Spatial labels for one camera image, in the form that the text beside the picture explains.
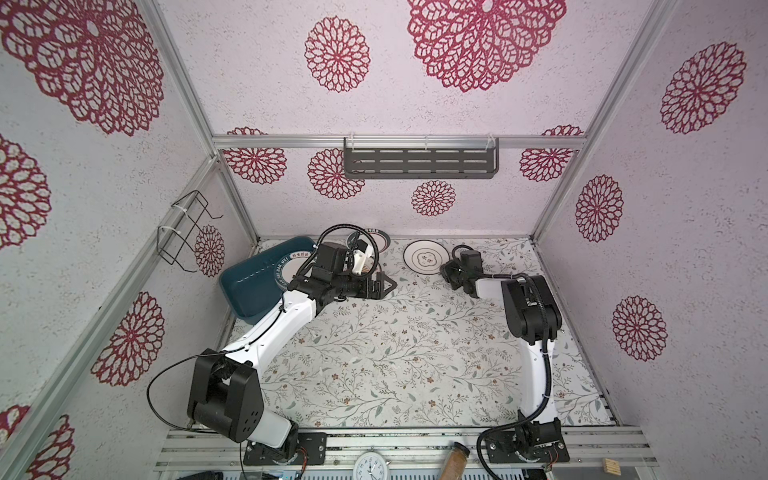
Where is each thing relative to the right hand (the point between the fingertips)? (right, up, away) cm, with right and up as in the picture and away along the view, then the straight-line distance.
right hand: (439, 260), depth 110 cm
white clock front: (-24, -48, -41) cm, 68 cm away
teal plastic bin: (-68, -10, -4) cm, 69 cm away
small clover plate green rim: (-4, +2, +4) cm, 6 cm away
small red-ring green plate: (-21, +9, +11) cm, 26 cm away
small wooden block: (+34, -49, -39) cm, 71 cm away
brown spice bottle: (-4, -48, -41) cm, 63 cm away
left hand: (-21, -8, -29) cm, 37 cm away
